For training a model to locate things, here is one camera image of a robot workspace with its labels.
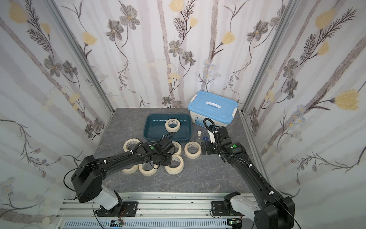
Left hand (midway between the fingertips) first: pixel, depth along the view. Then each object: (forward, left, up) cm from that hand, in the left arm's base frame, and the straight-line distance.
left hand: (171, 161), depth 84 cm
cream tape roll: (+29, +1, -7) cm, 29 cm away
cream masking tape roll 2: (+6, -13, -6) cm, 16 cm away
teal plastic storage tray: (+31, +15, -7) cm, 35 cm away
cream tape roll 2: (-5, +14, -4) cm, 15 cm away
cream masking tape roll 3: (-6, -2, +2) cm, 7 cm away
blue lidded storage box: (+39, -23, +8) cm, 46 cm away
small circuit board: (-29, +27, -7) cm, 40 cm away
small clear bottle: (+19, -19, -7) cm, 28 cm away
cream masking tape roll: (+16, +32, -5) cm, 36 cm away
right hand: (+6, -24, +11) cm, 27 cm away
